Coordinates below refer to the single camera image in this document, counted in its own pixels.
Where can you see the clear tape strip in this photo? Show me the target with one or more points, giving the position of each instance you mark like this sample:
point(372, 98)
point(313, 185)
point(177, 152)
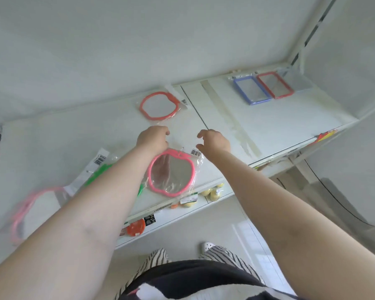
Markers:
point(231, 121)

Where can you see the red rectangular mirror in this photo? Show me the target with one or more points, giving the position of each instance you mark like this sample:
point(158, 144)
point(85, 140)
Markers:
point(275, 85)

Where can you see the orange bottle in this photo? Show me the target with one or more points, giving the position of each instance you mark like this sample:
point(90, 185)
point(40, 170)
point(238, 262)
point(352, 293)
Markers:
point(174, 206)

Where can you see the person's right hand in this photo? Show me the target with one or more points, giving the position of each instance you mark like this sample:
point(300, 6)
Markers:
point(215, 145)

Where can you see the small black package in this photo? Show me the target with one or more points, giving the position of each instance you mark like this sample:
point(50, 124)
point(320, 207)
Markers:
point(149, 220)

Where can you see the black printed shirt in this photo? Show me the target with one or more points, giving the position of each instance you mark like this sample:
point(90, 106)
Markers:
point(190, 278)

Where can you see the black white striped trousers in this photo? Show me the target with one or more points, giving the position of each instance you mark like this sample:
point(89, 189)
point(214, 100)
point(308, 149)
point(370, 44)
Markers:
point(231, 259)

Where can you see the red yellow sticker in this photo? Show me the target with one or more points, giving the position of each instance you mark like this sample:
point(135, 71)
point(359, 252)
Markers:
point(325, 136)

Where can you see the person's left forearm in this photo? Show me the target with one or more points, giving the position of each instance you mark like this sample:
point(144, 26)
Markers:
point(65, 231)

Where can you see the orange round lid container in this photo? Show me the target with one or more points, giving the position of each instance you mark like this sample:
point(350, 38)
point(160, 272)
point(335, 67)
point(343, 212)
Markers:
point(136, 228)

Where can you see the light blue rectangular mirror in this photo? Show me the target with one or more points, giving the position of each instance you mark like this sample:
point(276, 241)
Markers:
point(295, 79)

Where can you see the person's left hand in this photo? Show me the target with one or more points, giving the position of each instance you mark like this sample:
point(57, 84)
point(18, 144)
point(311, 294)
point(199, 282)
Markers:
point(151, 142)

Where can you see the green white price label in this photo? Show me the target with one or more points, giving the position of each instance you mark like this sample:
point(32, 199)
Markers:
point(188, 199)

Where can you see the person's right forearm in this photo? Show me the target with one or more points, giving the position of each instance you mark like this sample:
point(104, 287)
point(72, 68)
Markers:
point(300, 231)

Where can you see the white dotted shoe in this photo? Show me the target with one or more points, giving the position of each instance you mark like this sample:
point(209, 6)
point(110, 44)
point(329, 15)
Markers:
point(207, 246)

